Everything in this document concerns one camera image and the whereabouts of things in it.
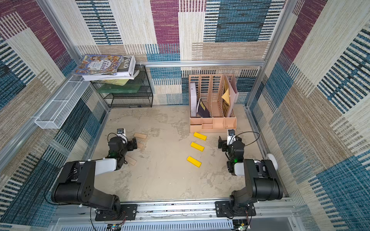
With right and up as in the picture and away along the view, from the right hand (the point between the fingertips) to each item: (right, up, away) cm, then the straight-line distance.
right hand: (228, 134), depth 92 cm
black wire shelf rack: (-62, +26, +27) cm, 73 cm away
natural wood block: (-59, -2, +11) cm, 60 cm away
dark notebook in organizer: (-15, +16, +13) cm, 26 cm away
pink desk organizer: (-6, +26, +25) cm, 36 cm away
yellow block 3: (-22, -17, -2) cm, 27 cm away
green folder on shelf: (-66, +31, +8) cm, 74 cm away
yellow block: (-17, -2, +10) cm, 20 cm away
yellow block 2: (-19, -9, +4) cm, 22 cm away
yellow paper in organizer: (-2, +23, -1) cm, 24 cm away
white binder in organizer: (-22, +21, +10) cm, 32 cm away
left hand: (-65, -3, +3) cm, 65 cm away
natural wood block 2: (-57, -8, +6) cm, 58 cm away
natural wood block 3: (-61, -16, -1) cm, 63 cm away
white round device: (+24, -13, -5) cm, 27 cm away
